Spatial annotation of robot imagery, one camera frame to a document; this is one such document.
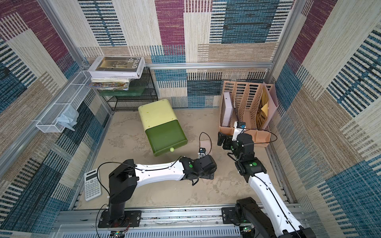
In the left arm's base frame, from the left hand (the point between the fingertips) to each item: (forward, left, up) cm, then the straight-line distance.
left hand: (208, 170), depth 82 cm
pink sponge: (+19, -1, -4) cm, 19 cm away
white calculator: (-7, +63, -6) cm, 64 cm away
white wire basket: (+33, +72, +27) cm, 84 cm away
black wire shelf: (+56, +41, +5) cm, 70 cm away
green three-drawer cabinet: (+20, +26, +16) cm, 37 cm away
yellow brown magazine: (+26, -32, +20) cm, 46 cm away
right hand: (+13, -10, +17) cm, 24 cm away
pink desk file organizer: (+45, -36, +7) cm, 58 cm away
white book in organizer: (+34, -15, +7) cm, 37 cm away
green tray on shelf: (+46, +46, +19) cm, 68 cm away
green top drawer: (+16, +23, +8) cm, 30 cm away
